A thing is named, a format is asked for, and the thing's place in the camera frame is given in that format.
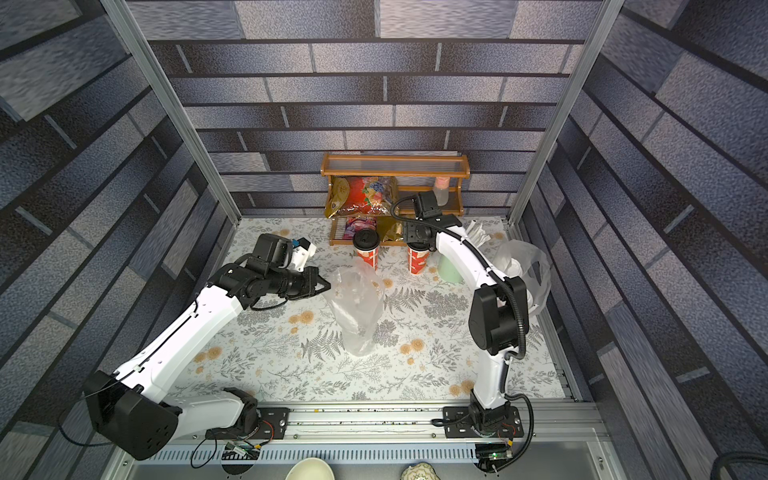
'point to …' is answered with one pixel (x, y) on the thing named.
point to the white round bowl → (310, 469)
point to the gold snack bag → (340, 191)
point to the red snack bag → (370, 195)
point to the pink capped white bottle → (441, 189)
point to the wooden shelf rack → (414, 172)
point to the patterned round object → (420, 471)
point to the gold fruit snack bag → (390, 229)
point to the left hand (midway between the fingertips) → (331, 284)
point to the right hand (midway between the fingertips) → (417, 228)
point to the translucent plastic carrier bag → (529, 263)
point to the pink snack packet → (356, 224)
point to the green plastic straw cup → (448, 271)
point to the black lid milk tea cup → (366, 242)
